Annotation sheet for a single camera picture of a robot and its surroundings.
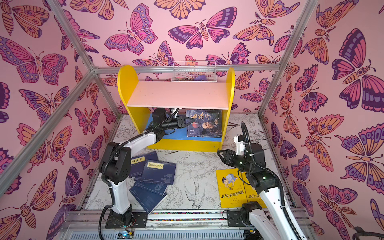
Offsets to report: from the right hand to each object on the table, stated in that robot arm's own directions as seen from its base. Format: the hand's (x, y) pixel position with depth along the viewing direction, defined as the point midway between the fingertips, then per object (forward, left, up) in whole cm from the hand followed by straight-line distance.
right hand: (220, 151), depth 71 cm
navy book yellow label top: (-1, +34, -21) cm, 40 cm away
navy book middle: (-10, +33, -22) cm, 41 cm away
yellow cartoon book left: (-10, -7, -23) cm, 27 cm away
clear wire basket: (+53, +13, +12) cm, 56 cm away
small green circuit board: (-31, +46, -27) cm, 62 cm away
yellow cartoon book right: (-14, -18, -23) cm, 33 cm away
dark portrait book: (+19, +6, -2) cm, 20 cm away
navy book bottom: (-16, +38, -23) cm, 47 cm away
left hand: (+18, +12, +2) cm, 22 cm away
